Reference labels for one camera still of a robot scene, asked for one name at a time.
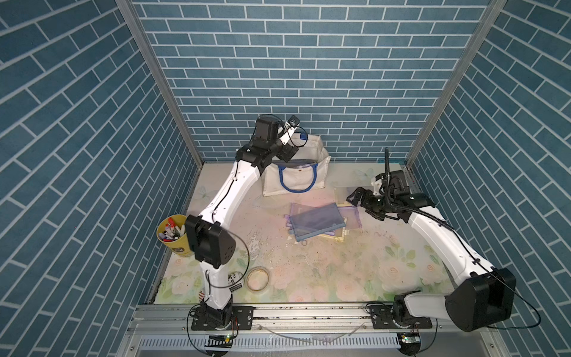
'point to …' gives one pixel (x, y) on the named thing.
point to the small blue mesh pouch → (317, 222)
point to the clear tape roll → (257, 279)
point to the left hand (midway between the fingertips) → (290, 137)
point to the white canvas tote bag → (305, 171)
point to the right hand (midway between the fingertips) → (357, 203)
